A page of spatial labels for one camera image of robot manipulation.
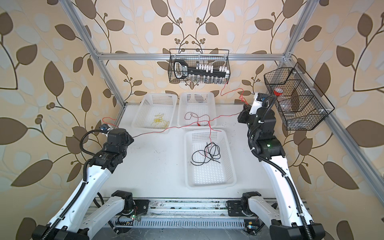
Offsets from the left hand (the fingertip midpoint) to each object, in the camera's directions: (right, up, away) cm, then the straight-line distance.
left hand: (124, 133), depth 76 cm
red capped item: (+82, +23, +5) cm, 85 cm away
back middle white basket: (+37, +15, +41) cm, 57 cm away
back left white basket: (+5, +13, +40) cm, 42 cm away
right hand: (+61, +13, -9) cm, 63 cm away
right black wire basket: (+90, +15, -3) cm, 91 cm away
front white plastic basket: (+47, -25, +9) cm, 54 cm away
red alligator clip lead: (+42, +10, +36) cm, 56 cm away
